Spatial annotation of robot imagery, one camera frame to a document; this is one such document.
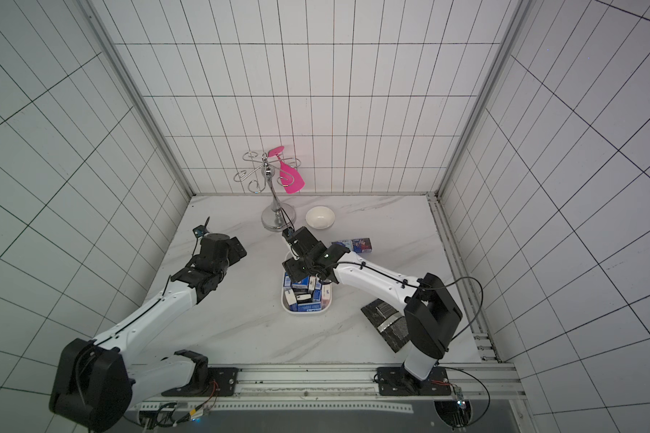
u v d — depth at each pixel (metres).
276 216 1.10
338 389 0.73
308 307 0.81
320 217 1.07
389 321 0.81
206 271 0.62
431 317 0.43
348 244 1.00
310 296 0.84
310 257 0.61
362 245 1.00
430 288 0.46
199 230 0.73
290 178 1.06
